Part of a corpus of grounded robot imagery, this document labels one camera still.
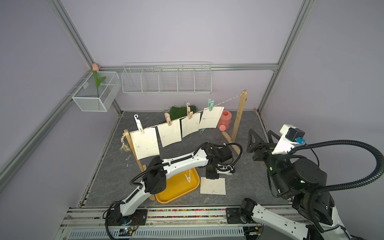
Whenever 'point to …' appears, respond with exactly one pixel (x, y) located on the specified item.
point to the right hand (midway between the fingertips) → (260, 131)
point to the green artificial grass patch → (177, 112)
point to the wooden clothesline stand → (231, 140)
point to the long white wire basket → (167, 78)
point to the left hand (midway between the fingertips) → (213, 174)
